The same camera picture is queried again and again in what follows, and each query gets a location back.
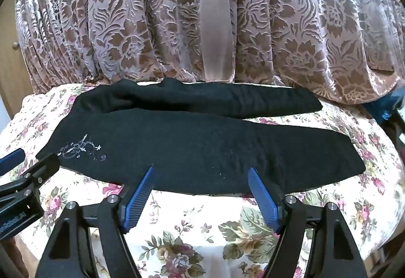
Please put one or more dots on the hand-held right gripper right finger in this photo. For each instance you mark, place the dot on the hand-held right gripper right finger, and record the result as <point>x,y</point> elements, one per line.
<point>262,199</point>

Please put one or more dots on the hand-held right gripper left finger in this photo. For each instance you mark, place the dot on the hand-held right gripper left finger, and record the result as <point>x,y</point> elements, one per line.
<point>140,194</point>

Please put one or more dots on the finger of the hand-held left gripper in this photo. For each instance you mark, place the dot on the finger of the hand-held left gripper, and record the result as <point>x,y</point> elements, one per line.
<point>44,168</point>
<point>11,160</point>

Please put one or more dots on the black pants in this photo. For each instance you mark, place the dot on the black pants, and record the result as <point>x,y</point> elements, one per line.
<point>189,151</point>

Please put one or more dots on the floral bedsheet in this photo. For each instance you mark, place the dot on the floral bedsheet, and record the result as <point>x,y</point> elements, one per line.
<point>196,233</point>

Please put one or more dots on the wooden cabinet door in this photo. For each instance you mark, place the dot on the wooden cabinet door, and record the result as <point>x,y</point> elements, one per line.
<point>12,75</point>

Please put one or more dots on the blue object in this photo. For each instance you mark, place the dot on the blue object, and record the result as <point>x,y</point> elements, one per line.
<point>387,107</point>

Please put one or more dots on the brown floral curtain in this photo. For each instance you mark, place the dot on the brown floral curtain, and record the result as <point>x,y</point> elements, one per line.
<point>126,28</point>

